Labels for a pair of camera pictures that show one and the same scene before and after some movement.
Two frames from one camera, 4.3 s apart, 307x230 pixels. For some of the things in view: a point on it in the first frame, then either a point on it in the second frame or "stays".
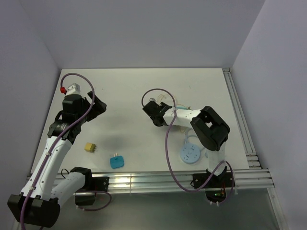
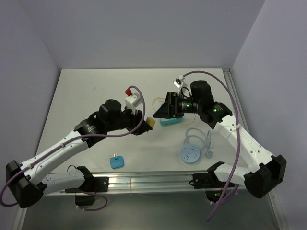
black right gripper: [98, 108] -> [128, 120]
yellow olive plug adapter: [90, 147] -> [150, 121]
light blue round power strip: [190, 153] stays
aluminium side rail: [253, 158] stays
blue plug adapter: [117, 161] stays
